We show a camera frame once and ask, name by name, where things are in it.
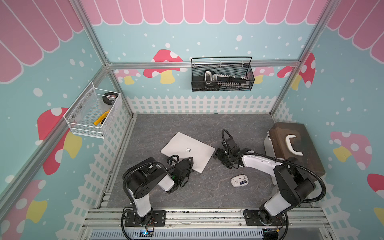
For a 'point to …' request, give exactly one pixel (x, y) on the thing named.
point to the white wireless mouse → (240, 180)
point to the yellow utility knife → (102, 118)
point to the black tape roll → (110, 100)
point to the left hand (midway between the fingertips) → (195, 161)
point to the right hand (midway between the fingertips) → (215, 158)
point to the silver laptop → (184, 146)
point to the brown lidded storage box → (293, 140)
